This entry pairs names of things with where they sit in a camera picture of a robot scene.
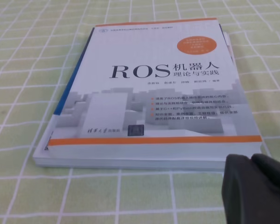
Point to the white book under ROS textbook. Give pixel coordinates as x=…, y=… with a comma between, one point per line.
x=107, y=163

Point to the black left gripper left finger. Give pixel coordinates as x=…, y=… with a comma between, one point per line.
x=248, y=192

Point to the white ROS textbook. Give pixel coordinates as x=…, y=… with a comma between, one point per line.
x=140, y=93

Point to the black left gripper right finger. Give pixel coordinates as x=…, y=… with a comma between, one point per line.
x=273, y=177

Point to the green checkered tablecloth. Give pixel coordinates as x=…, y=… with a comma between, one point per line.
x=40, y=43

